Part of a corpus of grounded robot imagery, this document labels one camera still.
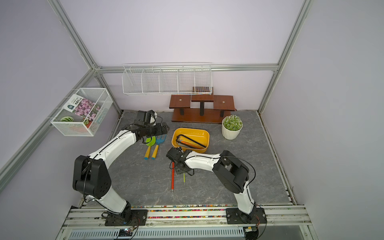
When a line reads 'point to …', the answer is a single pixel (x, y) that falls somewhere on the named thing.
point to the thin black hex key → (185, 144)
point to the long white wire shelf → (168, 78)
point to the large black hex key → (181, 134)
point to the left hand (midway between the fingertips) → (164, 129)
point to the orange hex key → (189, 144)
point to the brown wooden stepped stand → (201, 108)
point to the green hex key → (184, 177)
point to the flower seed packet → (86, 109)
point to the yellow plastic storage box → (194, 140)
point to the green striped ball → (67, 119)
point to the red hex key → (172, 175)
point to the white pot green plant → (231, 126)
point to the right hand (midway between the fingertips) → (182, 167)
